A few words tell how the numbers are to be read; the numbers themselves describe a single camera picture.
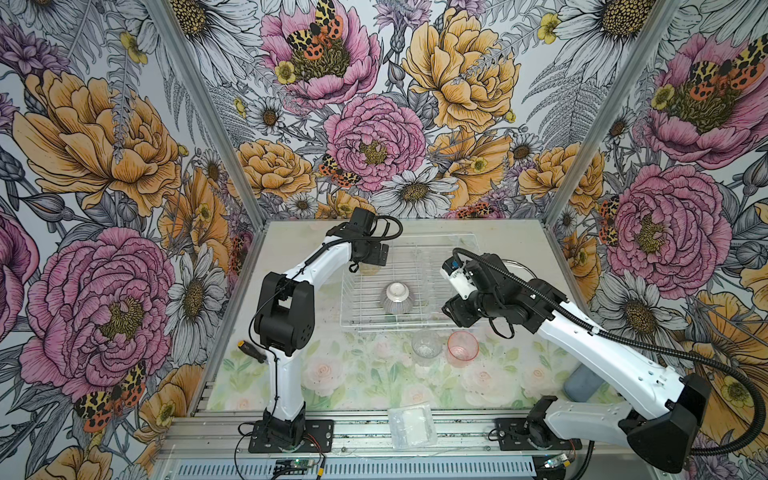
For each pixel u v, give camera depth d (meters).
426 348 0.89
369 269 1.00
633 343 0.43
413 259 1.10
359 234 0.76
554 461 0.72
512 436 0.74
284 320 0.53
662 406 0.39
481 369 0.85
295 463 0.71
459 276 0.66
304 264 0.58
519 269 1.02
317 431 0.75
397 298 0.92
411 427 0.80
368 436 0.76
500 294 0.54
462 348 0.88
